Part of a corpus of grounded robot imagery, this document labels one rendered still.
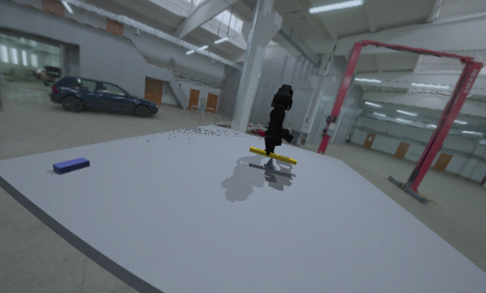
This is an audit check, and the blue rectangular block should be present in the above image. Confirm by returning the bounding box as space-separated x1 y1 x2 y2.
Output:
53 157 90 174

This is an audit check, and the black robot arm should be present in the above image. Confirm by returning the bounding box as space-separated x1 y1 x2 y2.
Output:
270 85 294 142

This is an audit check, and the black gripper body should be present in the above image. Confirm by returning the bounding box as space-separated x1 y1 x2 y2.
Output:
265 121 283 146

